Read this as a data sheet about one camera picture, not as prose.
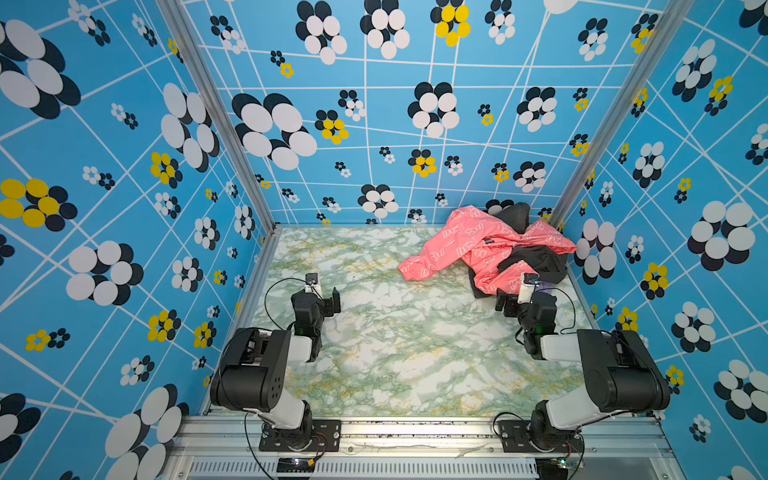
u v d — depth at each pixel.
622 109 0.85
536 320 0.73
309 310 0.71
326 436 0.73
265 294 0.99
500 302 0.87
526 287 0.82
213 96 0.83
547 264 0.99
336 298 0.87
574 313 0.96
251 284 1.08
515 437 0.72
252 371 0.46
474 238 1.02
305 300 0.82
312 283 0.79
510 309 0.85
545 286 0.99
